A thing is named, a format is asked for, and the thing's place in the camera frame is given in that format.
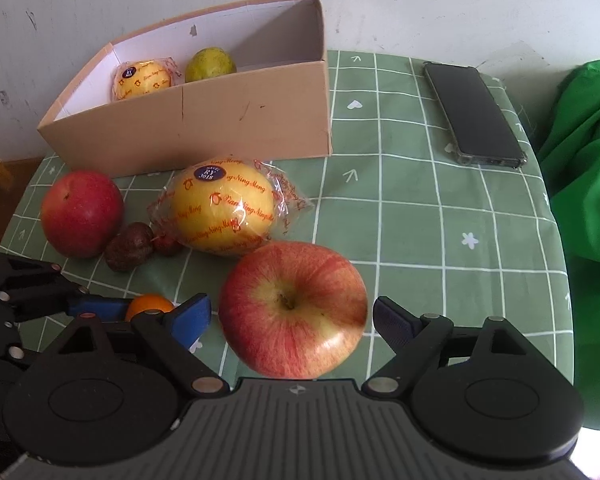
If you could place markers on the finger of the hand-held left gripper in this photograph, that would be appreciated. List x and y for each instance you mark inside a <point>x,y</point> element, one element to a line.
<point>40,290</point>
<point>10,347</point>

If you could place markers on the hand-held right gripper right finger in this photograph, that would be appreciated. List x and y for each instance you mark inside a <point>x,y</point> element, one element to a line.
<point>395,325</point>

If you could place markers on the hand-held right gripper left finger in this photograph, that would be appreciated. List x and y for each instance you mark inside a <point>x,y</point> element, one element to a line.
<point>190,322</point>

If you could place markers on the small orange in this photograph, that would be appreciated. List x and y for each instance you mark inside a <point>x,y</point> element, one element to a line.
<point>147,306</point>

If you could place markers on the small red hawthorn fruit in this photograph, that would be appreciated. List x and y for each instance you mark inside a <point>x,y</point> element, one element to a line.
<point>167,244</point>

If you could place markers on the red apple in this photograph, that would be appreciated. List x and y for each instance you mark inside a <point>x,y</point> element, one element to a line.
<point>82,214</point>
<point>292,310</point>

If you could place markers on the wrinkled dark brown fruit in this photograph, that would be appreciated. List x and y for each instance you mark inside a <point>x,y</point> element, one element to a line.
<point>129,247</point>

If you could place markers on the yellow lemon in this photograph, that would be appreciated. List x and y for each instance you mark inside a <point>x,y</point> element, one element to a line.
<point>141,80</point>
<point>225,207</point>

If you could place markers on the brown cardboard box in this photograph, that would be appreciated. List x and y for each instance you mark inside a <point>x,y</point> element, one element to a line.
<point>205,120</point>

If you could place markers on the green pear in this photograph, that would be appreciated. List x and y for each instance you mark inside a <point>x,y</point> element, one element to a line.
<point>211,64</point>

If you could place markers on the green checked tablecloth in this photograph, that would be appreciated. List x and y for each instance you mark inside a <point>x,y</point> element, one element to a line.
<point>405,220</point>

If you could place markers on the green cloth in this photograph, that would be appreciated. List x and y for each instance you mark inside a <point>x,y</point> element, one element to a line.
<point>590,220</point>

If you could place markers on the black smartphone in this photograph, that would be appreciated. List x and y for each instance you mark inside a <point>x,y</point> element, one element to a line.
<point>472,115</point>

